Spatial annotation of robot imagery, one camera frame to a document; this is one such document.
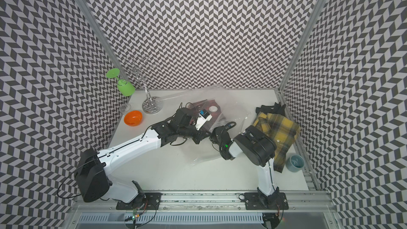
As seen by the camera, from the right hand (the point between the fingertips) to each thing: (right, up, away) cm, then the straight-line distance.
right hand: (203, 128), depth 95 cm
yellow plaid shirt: (+44, 0, -10) cm, 45 cm away
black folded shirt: (+47, +12, +6) cm, 49 cm away
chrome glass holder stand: (-36, +14, +14) cm, 41 cm away
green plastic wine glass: (-46, +25, -4) cm, 52 cm away
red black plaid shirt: (+6, +12, +4) cm, 13 cm away
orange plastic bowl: (-45, +6, +4) cm, 46 cm away
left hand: (+4, 0, -19) cm, 19 cm away
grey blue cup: (+49, -16, -12) cm, 53 cm away
